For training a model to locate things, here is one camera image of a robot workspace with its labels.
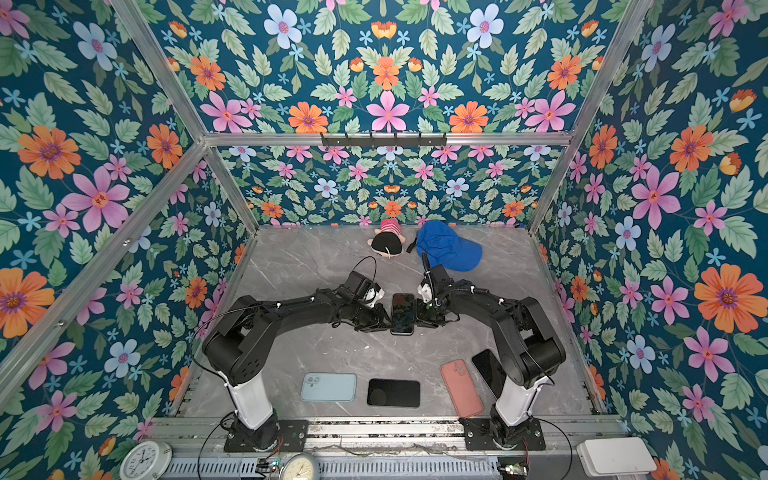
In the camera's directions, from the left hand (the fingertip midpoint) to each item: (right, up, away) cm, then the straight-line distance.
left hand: (397, 321), depth 87 cm
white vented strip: (-36, -32, -17) cm, 51 cm away
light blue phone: (-19, -18, -5) cm, 26 cm away
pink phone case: (+18, -18, -7) cm, 27 cm away
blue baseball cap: (+17, +23, +25) cm, 38 cm away
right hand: (+5, 0, +4) cm, 6 cm away
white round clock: (-57, -28, -19) cm, 66 cm away
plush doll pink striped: (-4, +25, +21) cm, 33 cm away
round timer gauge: (-21, -28, -21) cm, 41 cm away
